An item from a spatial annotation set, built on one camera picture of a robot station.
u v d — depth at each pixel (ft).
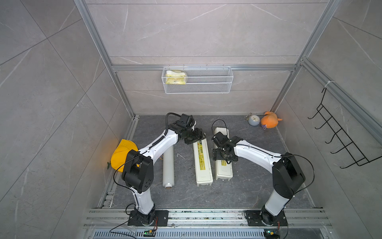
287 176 1.50
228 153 2.12
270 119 3.52
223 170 2.68
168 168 2.85
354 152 2.01
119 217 2.45
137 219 2.34
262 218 2.12
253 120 3.65
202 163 2.75
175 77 2.88
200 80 3.31
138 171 1.54
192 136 2.49
